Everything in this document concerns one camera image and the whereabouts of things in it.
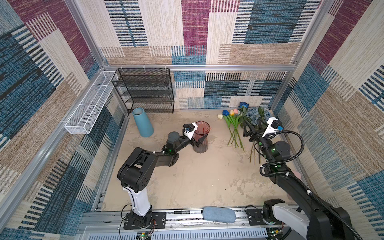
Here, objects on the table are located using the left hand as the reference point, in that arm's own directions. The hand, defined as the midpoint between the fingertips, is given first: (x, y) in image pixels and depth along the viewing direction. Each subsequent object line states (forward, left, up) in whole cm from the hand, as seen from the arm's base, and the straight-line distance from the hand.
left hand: (201, 127), depth 86 cm
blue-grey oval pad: (-40, -7, -17) cm, 44 cm away
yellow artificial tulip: (+24, -24, -14) cm, 37 cm away
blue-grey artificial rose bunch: (+15, -38, -9) cm, 42 cm away
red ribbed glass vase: (0, -1, -2) cm, 2 cm away
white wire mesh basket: (-4, +56, +14) cm, 58 cm away
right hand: (-5, -23, +11) cm, 26 cm away
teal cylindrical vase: (+8, +35, -9) cm, 38 cm away
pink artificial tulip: (+25, -27, -14) cm, 39 cm away
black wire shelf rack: (+36, +38, -1) cm, 53 cm away
